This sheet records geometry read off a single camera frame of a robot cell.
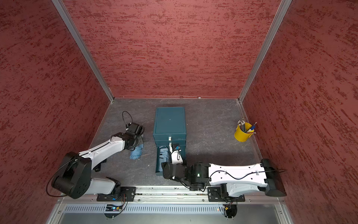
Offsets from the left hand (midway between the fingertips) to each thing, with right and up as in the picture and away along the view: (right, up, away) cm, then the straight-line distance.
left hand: (137, 143), depth 90 cm
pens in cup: (+67, +14, -5) cm, 69 cm away
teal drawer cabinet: (+22, +15, -10) cm, 29 cm away
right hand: (+23, -7, -21) cm, 31 cm away
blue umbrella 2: (+1, -5, -5) cm, 7 cm away
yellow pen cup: (+69, +5, 0) cm, 69 cm away
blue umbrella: (+18, -6, -5) cm, 20 cm away
